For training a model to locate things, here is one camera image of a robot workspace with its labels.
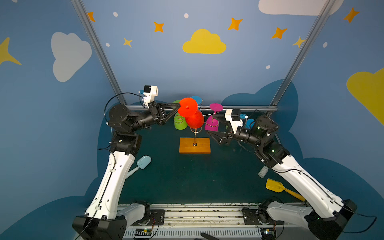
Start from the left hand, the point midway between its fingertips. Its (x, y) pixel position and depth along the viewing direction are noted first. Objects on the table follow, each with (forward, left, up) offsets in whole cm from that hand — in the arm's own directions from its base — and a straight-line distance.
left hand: (179, 105), depth 52 cm
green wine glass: (+15, +2, -26) cm, 30 cm away
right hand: (0, -12, -8) cm, 15 cm away
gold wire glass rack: (+3, -8, -17) cm, 19 cm away
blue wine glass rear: (+25, -8, -18) cm, 32 cm away
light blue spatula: (+3, +27, -52) cm, 58 cm away
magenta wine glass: (+8, -14, -19) cm, 25 cm away
